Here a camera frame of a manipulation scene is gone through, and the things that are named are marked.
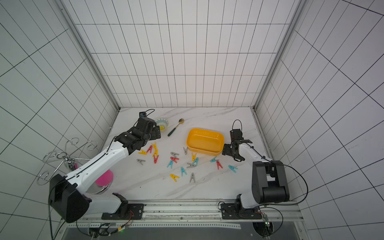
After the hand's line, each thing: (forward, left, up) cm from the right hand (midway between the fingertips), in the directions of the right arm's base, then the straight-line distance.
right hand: (227, 151), depth 93 cm
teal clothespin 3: (-6, +9, -2) cm, 11 cm away
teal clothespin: (-10, +35, -1) cm, 37 cm away
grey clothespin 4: (-10, +22, -1) cm, 24 cm away
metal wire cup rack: (-23, +72, +28) cm, 80 cm away
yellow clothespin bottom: (-18, +32, -1) cm, 36 cm away
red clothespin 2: (-8, +45, -1) cm, 46 cm away
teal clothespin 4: (-10, -3, -2) cm, 11 cm away
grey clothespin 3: (-1, +27, -1) cm, 27 cm away
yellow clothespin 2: (-3, +46, -1) cm, 46 cm away
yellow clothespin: (+1, +48, +1) cm, 48 cm away
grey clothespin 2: (-4, +34, -1) cm, 34 cm away
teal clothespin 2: (-13, +27, -2) cm, 31 cm away
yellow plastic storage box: (+8, +14, -2) cm, 16 cm away
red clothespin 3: (-7, +34, -2) cm, 34 cm away
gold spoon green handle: (+24, +33, 0) cm, 40 cm away
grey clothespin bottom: (-17, +21, -1) cm, 27 cm away
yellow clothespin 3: (-4, +21, -1) cm, 22 cm away
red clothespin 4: (-8, +6, -2) cm, 10 cm away
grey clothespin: (-10, +55, 0) cm, 55 cm away
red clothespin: (0, +51, -1) cm, 51 cm away
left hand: (0, +47, +18) cm, 50 cm away
